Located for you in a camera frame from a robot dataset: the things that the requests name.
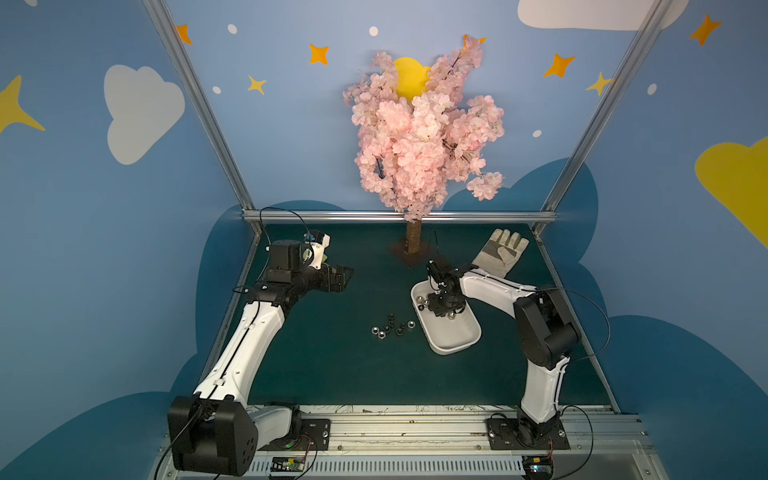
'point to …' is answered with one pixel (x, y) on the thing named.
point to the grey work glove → (501, 252)
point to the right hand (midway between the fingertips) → (445, 303)
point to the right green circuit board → (538, 467)
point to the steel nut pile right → (411, 324)
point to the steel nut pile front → (380, 334)
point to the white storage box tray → (443, 334)
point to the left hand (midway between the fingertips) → (338, 264)
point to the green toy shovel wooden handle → (324, 258)
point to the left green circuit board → (288, 464)
